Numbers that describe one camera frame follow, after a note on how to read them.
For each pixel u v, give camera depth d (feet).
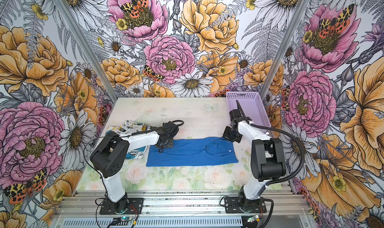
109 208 2.39
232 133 2.61
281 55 3.11
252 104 3.79
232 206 2.41
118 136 1.78
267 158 1.56
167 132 2.52
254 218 2.35
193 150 3.08
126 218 2.34
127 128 3.26
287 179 1.48
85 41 2.92
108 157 1.62
